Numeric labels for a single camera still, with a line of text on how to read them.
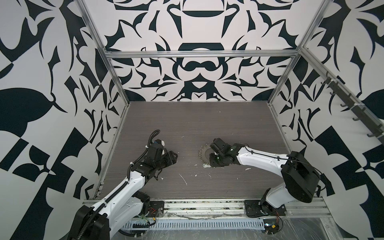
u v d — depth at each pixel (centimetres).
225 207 76
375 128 52
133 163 62
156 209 73
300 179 44
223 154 67
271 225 71
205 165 89
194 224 71
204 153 92
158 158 66
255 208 74
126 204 59
